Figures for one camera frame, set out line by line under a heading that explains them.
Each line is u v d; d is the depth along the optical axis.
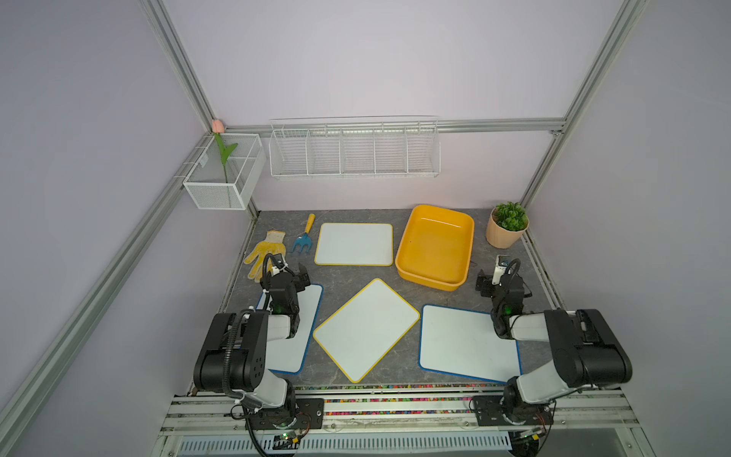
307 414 0.74
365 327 0.89
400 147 1.02
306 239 1.12
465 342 0.89
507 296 0.72
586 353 0.46
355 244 1.09
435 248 1.09
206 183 0.77
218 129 0.90
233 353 0.42
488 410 0.74
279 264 0.78
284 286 0.71
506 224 1.01
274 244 1.10
